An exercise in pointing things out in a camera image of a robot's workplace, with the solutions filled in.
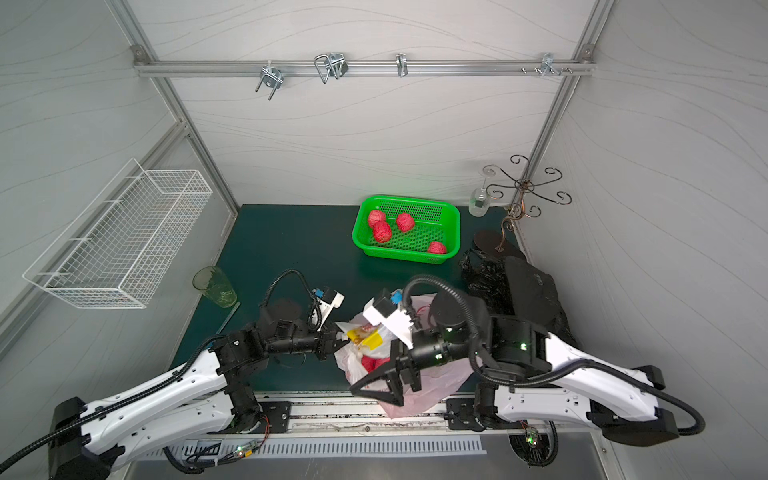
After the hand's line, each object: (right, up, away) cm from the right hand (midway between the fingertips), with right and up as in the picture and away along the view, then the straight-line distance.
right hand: (357, 368), depth 47 cm
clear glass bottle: (+34, +32, +48) cm, 67 cm away
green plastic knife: (-45, -4, +43) cm, 62 cm away
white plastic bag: (+1, +3, +4) cm, 5 cm away
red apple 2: (+2, +23, +57) cm, 61 cm away
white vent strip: (-34, -30, +22) cm, 50 cm away
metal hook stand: (+43, +34, +36) cm, 66 cm away
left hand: (-3, -2, +20) cm, 21 cm away
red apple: (+11, +26, +61) cm, 67 cm away
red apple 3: (+21, +17, +54) cm, 60 cm away
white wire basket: (-58, +17, +20) cm, 64 cm away
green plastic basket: (+23, +27, +67) cm, 76 cm away
